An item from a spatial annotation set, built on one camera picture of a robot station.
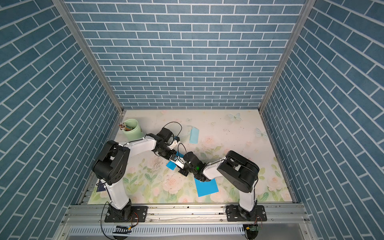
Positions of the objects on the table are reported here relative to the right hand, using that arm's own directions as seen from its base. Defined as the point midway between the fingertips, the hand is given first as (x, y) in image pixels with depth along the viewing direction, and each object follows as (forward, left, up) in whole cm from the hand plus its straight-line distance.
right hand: (178, 163), depth 90 cm
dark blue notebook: (-17, +41, -2) cm, 44 cm away
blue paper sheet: (-2, +4, 0) cm, 4 cm away
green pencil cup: (+12, +27, +11) cm, 32 cm away
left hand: (+4, +2, -1) cm, 5 cm away
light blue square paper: (+22, -7, -1) cm, 23 cm away
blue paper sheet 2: (-13, -18, -2) cm, 22 cm away
